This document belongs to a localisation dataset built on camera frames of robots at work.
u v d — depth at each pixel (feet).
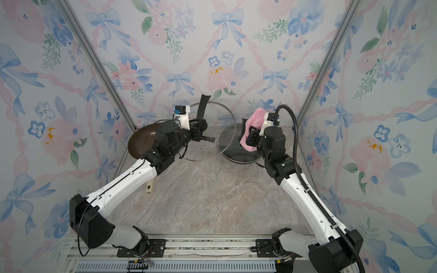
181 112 1.95
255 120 2.28
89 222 1.29
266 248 2.25
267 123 2.02
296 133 1.48
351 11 2.28
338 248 1.20
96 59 2.77
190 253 2.40
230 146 2.25
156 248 2.42
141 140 3.47
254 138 2.05
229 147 2.25
